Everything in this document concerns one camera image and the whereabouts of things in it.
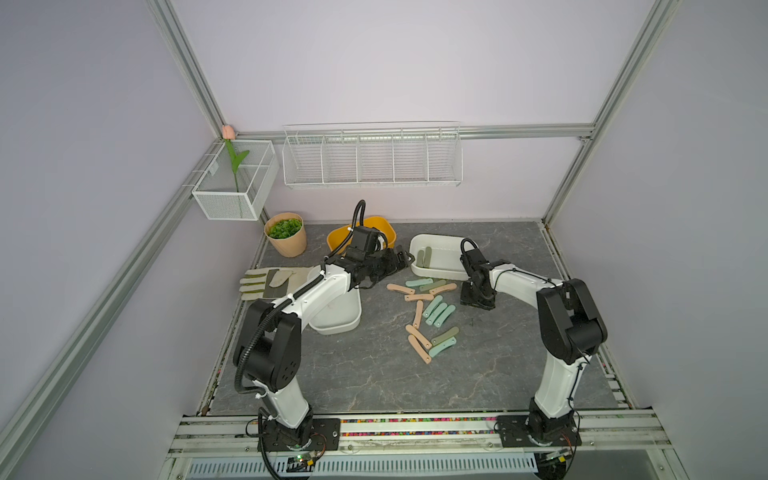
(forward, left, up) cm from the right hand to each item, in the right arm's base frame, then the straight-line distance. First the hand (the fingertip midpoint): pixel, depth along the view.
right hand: (469, 299), depth 98 cm
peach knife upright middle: (-5, +17, +1) cm, 18 cm away
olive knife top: (+6, +12, 0) cm, 13 cm away
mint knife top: (+7, +16, 0) cm, 18 cm away
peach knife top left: (+5, +23, -1) cm, 24 cm away
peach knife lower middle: (-11, +20, 0) cm, 22 cm away
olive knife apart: (+18, +15, -1) cm, 24 cm away
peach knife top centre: (+1, +18, 0) cm, 18 cm away
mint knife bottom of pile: (-17, +13, 0) cm, 21 cm away
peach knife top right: (+4, +8, 0) cm, 9 cm away
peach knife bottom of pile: (-17, +17, +1) cm, 24 cm away
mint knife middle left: (-2, +12, 0) cm, 13 cm away
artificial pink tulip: (+31, +74, +33) cm, 87 cm away
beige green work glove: (+6, +67, +1) cm, 67 cm away
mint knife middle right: (-6, +9, +1) cm, 11 cm away
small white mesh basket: (+12, +71, +36) cm, 81 cm away
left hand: (+2, +21, +17) cm, 27 cm away
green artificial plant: (+22, +63, +12) cm, 68 cm away
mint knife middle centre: (-6, +12, +1) cm, 13 cm away
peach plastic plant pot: (+20, +62, +5) cm, 65 cm away
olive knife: (+19, +12, -1) cm, 22 cm away
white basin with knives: (+19, +9, -1) cm, 21 cm away
